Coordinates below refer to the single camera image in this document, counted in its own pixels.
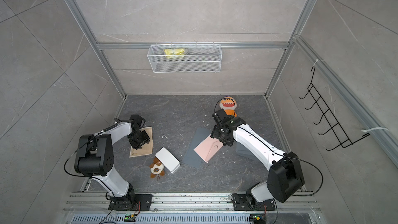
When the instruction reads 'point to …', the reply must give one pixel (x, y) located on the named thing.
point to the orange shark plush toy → (229, 104)
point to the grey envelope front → (240, 149)
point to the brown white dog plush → (156, 168)
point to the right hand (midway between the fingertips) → (219, 138)
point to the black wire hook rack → (343, 140)
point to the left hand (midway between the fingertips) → (146, 141)
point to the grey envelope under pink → (191, 157)
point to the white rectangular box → (168, 160)
